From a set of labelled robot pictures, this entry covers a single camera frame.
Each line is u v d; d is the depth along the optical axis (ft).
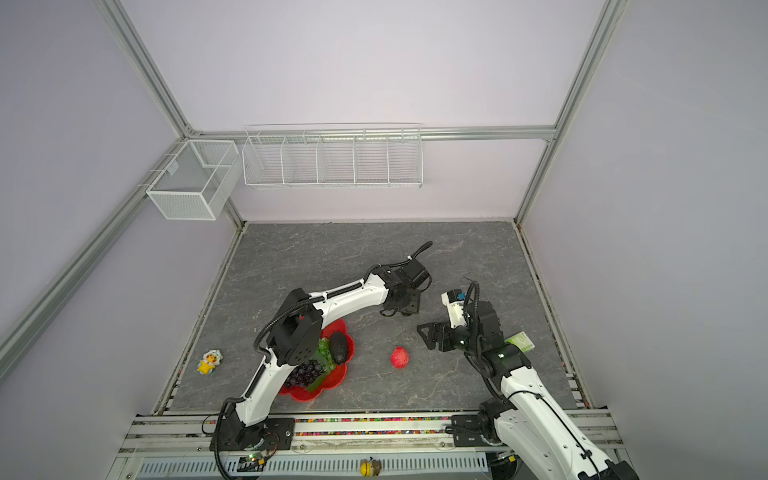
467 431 2.39
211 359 2.71
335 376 2.69
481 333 1.99
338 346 2.67
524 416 1.64
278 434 2.42
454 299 2.36
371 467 2.21
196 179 3.25
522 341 2.85
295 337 1.80
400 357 2.69
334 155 3.24
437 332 2.29
